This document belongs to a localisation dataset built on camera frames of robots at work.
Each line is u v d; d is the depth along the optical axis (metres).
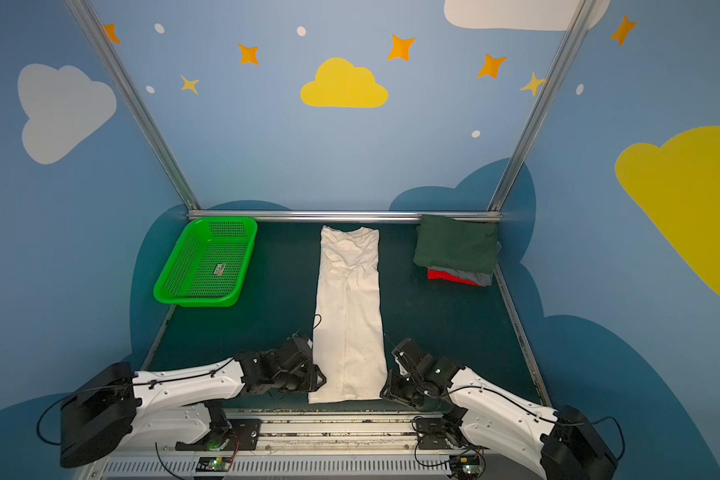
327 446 0.73
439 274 1.02
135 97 0.84
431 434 0.75
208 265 1.08
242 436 0.74
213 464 0.70
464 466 0.71
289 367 0.66
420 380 0.63
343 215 1.31
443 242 1.09
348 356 0.88
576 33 0.72
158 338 0.96
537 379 0.89
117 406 0.42
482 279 1.01
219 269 1.07
